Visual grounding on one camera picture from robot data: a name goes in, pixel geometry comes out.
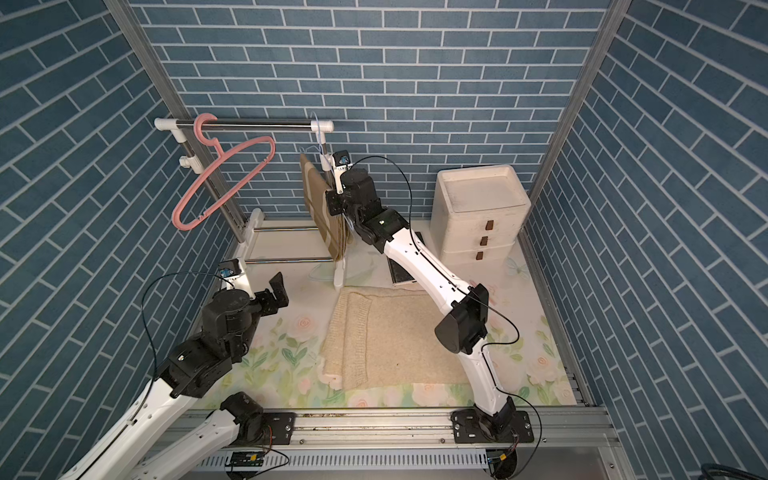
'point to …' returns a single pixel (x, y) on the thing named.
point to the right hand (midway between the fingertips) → (336, 182)
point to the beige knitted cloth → (376, 336)
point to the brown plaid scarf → (330, 220)
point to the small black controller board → (246, 459)
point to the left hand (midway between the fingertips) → (274, 278)
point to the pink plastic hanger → (176, 222)
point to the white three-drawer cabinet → (477, 214)
